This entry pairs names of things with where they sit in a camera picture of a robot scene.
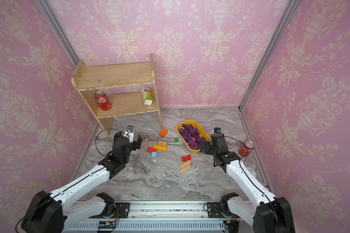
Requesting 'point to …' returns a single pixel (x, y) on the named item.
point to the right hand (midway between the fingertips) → (210, 143)
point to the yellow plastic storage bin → (194, 123)
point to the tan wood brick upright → (161, 142)
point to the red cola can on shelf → (102, 100)
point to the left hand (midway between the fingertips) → (130, 133)
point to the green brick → (176, 140)
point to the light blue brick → (154, 155)
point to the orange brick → (163, 132)
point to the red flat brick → (150, 149)
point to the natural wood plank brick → (185, 167)
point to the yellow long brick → (160, 147)
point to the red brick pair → (184, 158)
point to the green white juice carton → (147, 96)
